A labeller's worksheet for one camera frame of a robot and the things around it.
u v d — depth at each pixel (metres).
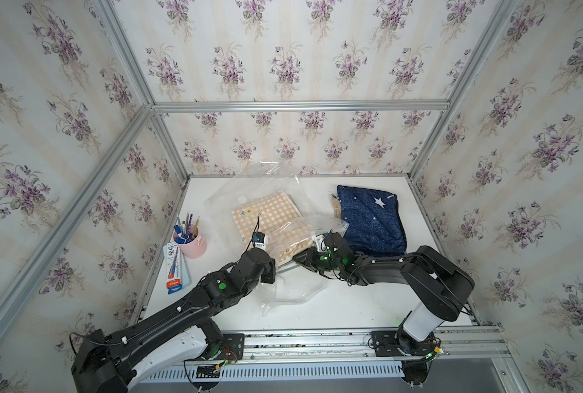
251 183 1.15
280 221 0.97
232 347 0.73
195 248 0.89
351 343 0.75
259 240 0.67
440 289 0.45
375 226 0.92
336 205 1.06
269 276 0.67
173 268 0.86
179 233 0.87
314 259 0.78
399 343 0.66
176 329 0.46
